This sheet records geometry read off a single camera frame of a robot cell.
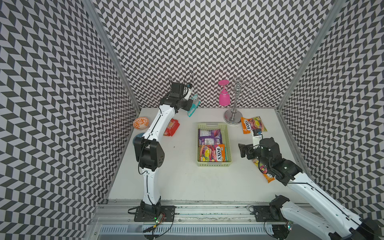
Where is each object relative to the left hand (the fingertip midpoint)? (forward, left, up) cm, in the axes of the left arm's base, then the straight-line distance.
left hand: (188, 102), depth 90 cm
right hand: (-27, -32, -6) cm, 42 cm away
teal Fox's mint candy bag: (-23, -23, -23) cm, 40 cm away
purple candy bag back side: (-13, -13, -19) cm, 27 cm away
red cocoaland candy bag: (-5, +12, -19) cm, 23 cm away
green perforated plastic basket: (-6, -25, -18) cm, 32 cm away
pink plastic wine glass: (+13, -24, -7) cm, 28 cm away
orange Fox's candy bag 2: (-24, -15, -19) cm, 34 cm away
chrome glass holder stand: (+7, -30, +4) cm, 31 cm away
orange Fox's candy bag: (-1, -42, -21) cm, 47 cm away
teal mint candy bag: (+2, -5, -3) cm, 6 cm away
